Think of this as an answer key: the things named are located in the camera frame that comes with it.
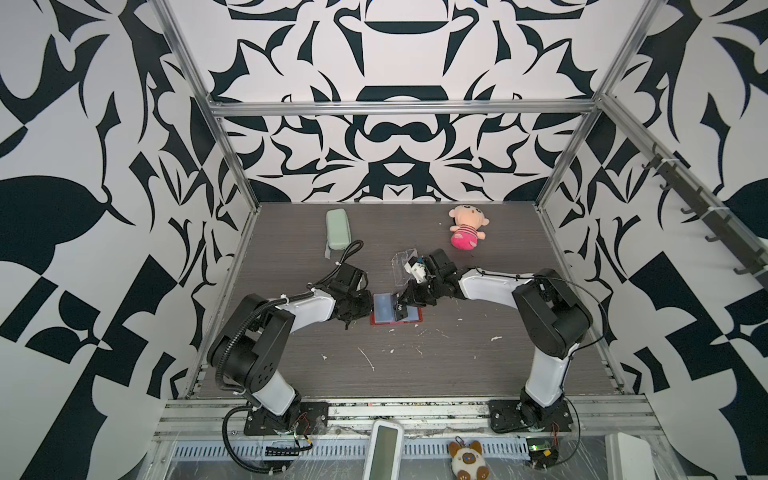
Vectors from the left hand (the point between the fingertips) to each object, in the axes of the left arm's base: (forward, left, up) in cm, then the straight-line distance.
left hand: (375, 303), depth 92 cm
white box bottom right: (-40, -55, +3) cm, 68 cm away
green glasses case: (+28, +13, 0) cm, 31 cm away
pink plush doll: (+28, -33, +5) cm, 43 cm away
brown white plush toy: (-39, -20, +1) cm, 44 cm away
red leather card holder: (-2, -2, -1) cm, 3 cm away
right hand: (0, -7, +2) cm, 8 cm away
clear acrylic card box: (+10, -9, -1) cm, 13 cm away
